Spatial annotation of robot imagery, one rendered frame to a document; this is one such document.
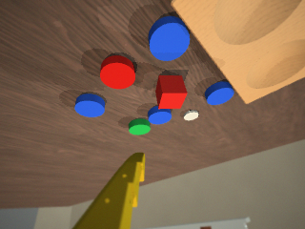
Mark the red cube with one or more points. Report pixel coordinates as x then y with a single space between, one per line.
170 91

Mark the green disc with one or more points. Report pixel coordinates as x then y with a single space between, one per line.
139 126

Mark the red disc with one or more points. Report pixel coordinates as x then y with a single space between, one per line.
117 72

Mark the tan wooden tray with round pockets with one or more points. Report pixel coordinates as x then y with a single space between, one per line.
259 45

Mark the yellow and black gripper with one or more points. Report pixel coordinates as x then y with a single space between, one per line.
112 208

